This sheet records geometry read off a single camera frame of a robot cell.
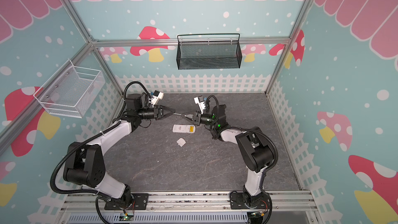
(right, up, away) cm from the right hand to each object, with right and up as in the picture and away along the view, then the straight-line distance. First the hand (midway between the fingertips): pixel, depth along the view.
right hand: (182, 116), depth 78 cm
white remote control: (-2, -9, +22) cm, 24 cm away
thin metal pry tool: (-3, +1, +1) cm, 3 cm away
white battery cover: (-3, -17, +16) cm, 24 cm away
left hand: (-4, +1, 0) cm, 4 cm away
